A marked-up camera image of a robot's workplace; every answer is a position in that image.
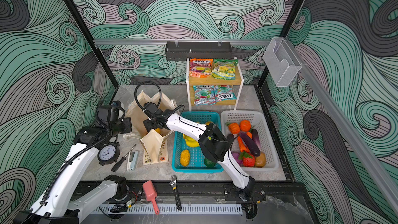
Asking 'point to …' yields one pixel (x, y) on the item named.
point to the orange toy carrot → (243, 148)
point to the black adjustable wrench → (173, 184)
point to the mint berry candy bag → (204, 95)
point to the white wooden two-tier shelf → (209, 81)
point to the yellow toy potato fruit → (185, 157)
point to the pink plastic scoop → (151, 194)
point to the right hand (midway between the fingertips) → (150, 123)
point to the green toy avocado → (209, 164)
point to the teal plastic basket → (189, 159)
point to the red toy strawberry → (248, 159)
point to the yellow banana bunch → (190, 141)
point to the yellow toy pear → (158, 129)
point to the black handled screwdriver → (121, 160)
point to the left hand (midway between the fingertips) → (128, 120)
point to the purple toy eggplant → (250, 144)
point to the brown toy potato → (260, 160)
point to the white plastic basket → (257, 121)
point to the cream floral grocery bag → (154, 145)
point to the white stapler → (132, 158)
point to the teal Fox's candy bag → (224, 92)
